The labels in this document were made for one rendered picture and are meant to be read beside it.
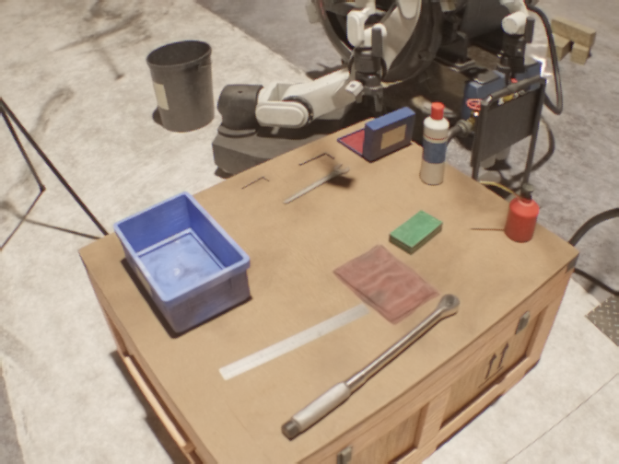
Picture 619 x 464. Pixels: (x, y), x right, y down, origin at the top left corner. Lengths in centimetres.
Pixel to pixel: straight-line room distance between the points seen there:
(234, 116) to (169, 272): 112
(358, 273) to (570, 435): 81
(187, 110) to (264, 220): 138
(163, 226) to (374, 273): 51
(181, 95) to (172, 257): 142
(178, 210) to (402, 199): 56
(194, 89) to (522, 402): 192
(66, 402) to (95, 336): 27
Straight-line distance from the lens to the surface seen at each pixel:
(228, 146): 236
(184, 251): 143
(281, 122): 231
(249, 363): 118
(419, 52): 240
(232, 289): 124
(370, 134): 162
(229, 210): 153
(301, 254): 139
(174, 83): 271
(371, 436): 120
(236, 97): 236
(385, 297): 127
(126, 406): 177
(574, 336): 196
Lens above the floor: 141
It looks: 42 degrees down
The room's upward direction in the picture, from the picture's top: 4 degrees counter-clockwise
